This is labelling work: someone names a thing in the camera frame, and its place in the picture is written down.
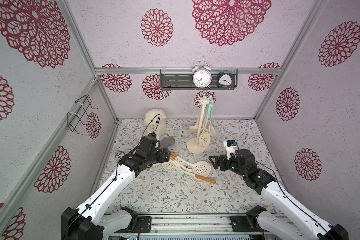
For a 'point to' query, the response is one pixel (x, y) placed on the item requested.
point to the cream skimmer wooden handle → (176, 166)
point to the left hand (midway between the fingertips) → (164, 155)
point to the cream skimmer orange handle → (207, 179)
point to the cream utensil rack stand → (193, 145)
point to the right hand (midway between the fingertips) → (214, 155)
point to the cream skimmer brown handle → (199, 168)
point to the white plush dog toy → (155, 121)
